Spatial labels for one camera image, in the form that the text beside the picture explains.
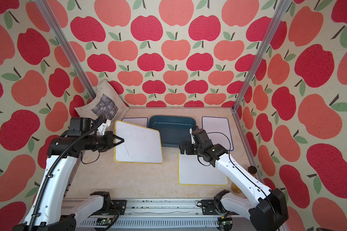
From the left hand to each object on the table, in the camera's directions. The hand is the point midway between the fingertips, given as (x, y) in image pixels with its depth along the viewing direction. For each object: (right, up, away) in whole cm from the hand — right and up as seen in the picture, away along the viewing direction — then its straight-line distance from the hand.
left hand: (124, 142), depth 66 cm
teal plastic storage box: (+24, +3, +44) cm, 50 cm away
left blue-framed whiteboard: (-2, +10, +46) cm, 47 cm away
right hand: (+31, -6, +14) cm, 34 cm away
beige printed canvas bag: (-25, +23, +37) cm, 51 cm away
